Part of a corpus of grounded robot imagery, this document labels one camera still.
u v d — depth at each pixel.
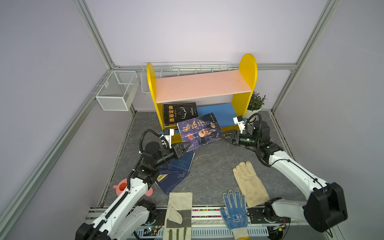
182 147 0.69
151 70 0.77
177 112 0.91
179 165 0.88
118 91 0.96
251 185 0.84
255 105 1.01
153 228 0.71
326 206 0.40
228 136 0.71
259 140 0.61
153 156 0.55
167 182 0.85
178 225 0.71
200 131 0.74
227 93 0.74
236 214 0.75
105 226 0.40
